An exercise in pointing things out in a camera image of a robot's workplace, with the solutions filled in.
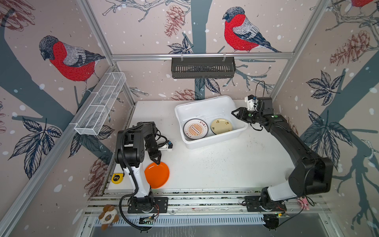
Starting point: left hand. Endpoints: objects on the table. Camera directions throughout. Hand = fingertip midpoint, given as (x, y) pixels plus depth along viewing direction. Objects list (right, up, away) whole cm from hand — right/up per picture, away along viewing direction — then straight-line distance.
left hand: (155, 161), depth 88 cm
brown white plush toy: (-17, -20, -20) cm, 33 cm away
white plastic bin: (+34, +23, +19) cm, 45 cm away
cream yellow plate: (+43, +20, +16) cm, 51 cm away
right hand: (+47, +29, -5) cm, 55 cm away
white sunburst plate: (+25, +18, +14) cm, 34 cm away
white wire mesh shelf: (-27, +29, -14) cm, 42 cm away
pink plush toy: (+80, -17, -17) cm, 83 cm away
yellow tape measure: (-19, -7, -7) cm, 22 cm away
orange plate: (+2, -7, -5) cm, 9 cm away
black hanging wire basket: (+31, +62, +16) cm, 71 cm away
